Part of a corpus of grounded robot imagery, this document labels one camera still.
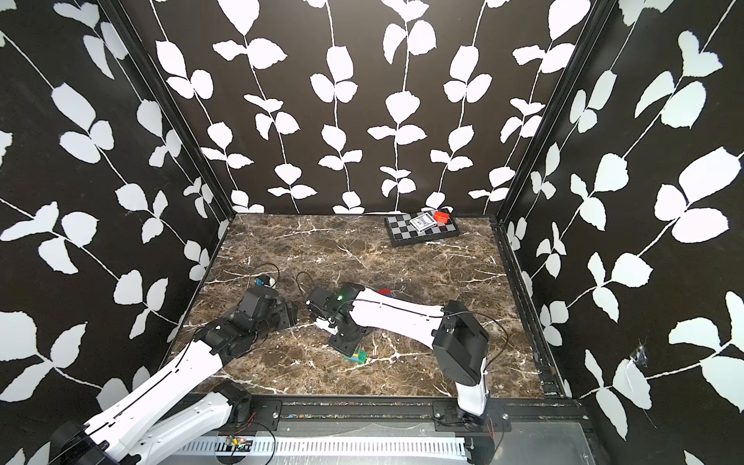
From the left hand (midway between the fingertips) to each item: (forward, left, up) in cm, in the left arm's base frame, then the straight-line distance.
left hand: (291, 305), depth 81 cm
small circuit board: (-31, +13, -14) cm, 37 cm away
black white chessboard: (+36, -36, -10) cm, 51 cm away
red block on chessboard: (+41, -52, -8) cm, 67 cm away
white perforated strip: (-33, -11, -12) cm, 37 cm away
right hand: (-10, -16, -4) cm, 19 cm away
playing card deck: (+39, -45, -8) cm, 60 cm away
